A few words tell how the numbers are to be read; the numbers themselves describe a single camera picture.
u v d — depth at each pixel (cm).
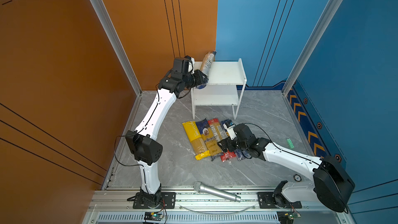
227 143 74
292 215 70
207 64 81
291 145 91
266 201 72
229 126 74
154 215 71
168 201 74
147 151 48
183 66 60
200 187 74
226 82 79
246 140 63
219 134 94
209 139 91
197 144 90
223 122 97
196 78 69
